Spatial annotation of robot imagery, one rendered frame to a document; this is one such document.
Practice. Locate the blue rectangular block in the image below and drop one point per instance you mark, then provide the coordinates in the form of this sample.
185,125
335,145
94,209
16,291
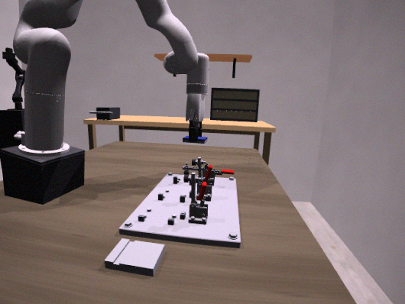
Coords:
201,140

